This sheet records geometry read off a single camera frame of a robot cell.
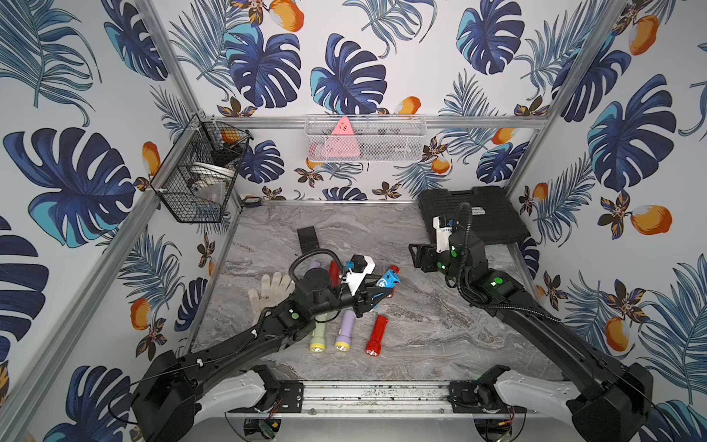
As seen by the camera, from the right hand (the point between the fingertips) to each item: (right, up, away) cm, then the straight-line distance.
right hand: (421, 242), depth 77 cm
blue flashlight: (-10, -8, -12) cm, 18 cm away
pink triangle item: (-23, +33, +13) cm, 42 cm away
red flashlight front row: (-13, -31, +4) cm, 34 cm away
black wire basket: (-69, +20, +9) cm, 72 cm away
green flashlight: (-30, -29, +5) cm, 42 cm away
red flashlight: (-4, -10, +21) cm, 23 cm away
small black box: (-36, +1, +27) cm, 45 cm away
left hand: (-11, -9, -11) cm, 17 cm away
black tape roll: (-64, +17, +44) cm, 79 cm away
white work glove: (-46, -17, +14) cm, 51 cm away
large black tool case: (+36, +10, +33) cm, 50 cm away
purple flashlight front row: (-22, -29, +4) cm, 37 cm away
